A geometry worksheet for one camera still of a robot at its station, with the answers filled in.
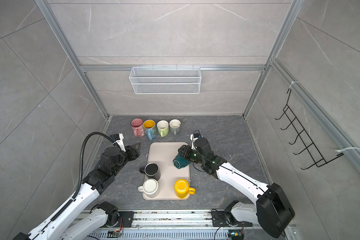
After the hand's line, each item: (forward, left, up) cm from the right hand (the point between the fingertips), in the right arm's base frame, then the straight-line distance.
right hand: (177, 149), depth 79 cm
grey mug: (+27, +3, -11) cm, 29 cm away
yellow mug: (-18, -2, -9) cm, 20 cm away
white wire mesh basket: (+48, +8, +12) cm, 50 cm away
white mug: (-17, +15, -10) cm, 25 cm away
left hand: (+2, +22, +6) cm, 22 cm away
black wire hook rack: (-10, -59, +13) cm, 61 cm away
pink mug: (+26, +29, -8) cm, 40 cm away
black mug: (-8, +15, -8) cm, 19 cm away
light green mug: (+26, +11, -10) cm, 30 cm away
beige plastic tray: (+6, +10, -15) cm, 19 cm away
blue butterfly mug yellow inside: (+25, +20, -9) cm, 33 cm away
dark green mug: (-7, -1, 0) cm, 7 cm away
